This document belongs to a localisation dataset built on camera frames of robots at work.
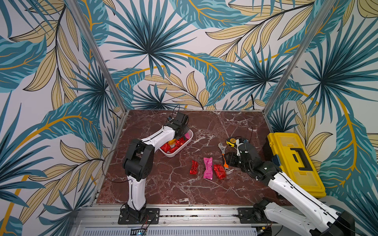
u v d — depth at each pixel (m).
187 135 0.96
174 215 0.75
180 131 0.73
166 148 0.93
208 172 0.85
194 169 0.86
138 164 0.51
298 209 0.47
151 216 0.73
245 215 0.73
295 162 0.75
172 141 0.95
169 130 0.66
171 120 0.77
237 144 0.72
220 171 0.86
